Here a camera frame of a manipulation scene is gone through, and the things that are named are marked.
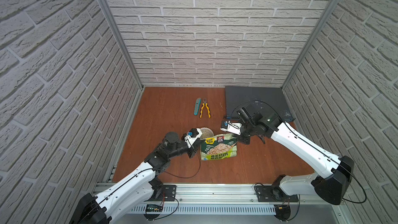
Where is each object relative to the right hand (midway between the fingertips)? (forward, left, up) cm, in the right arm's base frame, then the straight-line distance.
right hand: (232, 133), depth 75 cm
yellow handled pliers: (+32, +12, -15) cm, 37 cm away
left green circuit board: (-26, +41, -20) cm, 53 cm away
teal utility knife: (+31, +18, -16) cm, 39 cm away
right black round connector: (-32, -21, -20) cm, 43 cm away
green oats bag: (-4, +7, -5) cm, 10 cm away
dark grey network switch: (+33, -36, -15) cm, 51 cm away
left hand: (0, +15, +1) cm, 15 cm away
